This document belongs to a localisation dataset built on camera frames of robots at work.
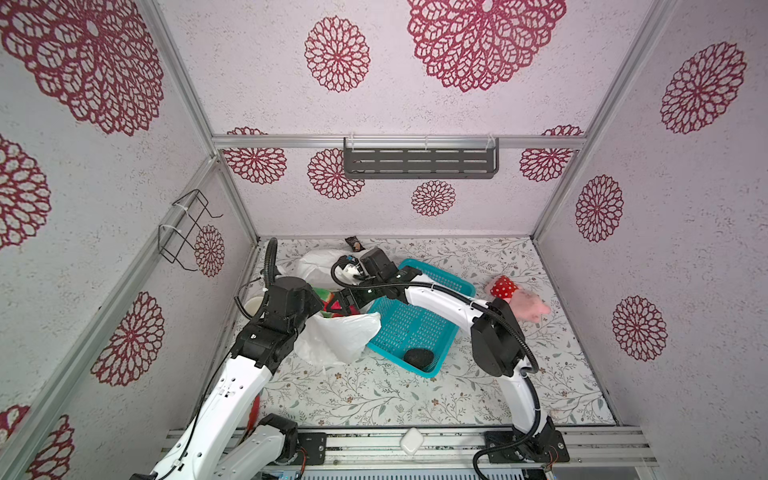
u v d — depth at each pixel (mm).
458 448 768
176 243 762
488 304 558
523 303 944
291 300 516
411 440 749
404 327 966
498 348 531
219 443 404
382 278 702
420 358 834
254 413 777
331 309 796
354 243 1163
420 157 944
